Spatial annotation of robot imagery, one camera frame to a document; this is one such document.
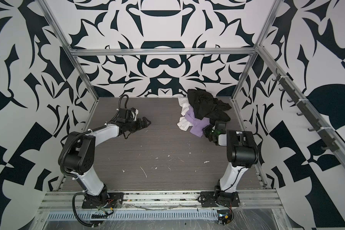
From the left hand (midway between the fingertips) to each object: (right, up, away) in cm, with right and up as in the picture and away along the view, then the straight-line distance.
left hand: (147, 121), depth 94 cm
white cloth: (+27, +12, +18) cm, 34 cm away
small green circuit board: (+42, -45, -23) cm, 66 cm away
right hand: (+38, -4, +5) cm, 38 cm away
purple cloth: (+35, -3, +7) cm, 35 cm away
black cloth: (+40, +10, +9) cm, 42 cm away
